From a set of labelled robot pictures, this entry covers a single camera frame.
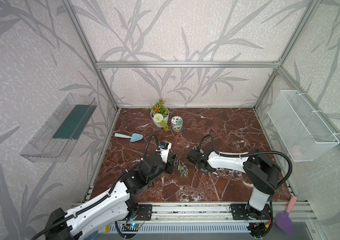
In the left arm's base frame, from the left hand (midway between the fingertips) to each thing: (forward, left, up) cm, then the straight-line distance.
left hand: (178, 152), depth 74 cm
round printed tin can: (+27, +1, -13) cm, 30 cm away
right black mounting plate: (-24, -32, -19) cm, 44 cm away
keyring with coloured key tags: (-6, -2, -5) cm, 8 cm away
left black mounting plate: (-24, +16, -18) cm, 34 cm away
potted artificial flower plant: (+29, +13, -5) cm, 32 cm away
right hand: (+4, -19, -18) cm, 27 cm away
